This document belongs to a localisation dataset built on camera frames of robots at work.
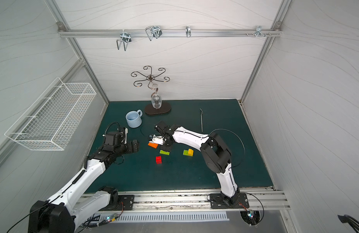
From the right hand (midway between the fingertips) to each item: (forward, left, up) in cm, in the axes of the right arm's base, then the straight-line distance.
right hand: (165, 143), depth 90 cm
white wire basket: (-5, +52, +27) cm, 59 cm away
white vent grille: (-37, -8, -5) cm, 38 cm away
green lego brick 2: (-4, 0, -4) cm, 6 cm away
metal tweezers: (+24, -24, -4) cm, 34 cm away
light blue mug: (+20, +26, -1) cm, 33 cm away
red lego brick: (-10, +3, -2) cm, 10 cm away
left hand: (-4, +18, +6) cm, 20 cm away
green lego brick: (-4, -13, -4) cm, 14 cm away
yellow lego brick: (-4, -17, -2) cm, 17 cm away
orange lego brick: (+1, +9, -5) cm, 10 cm away
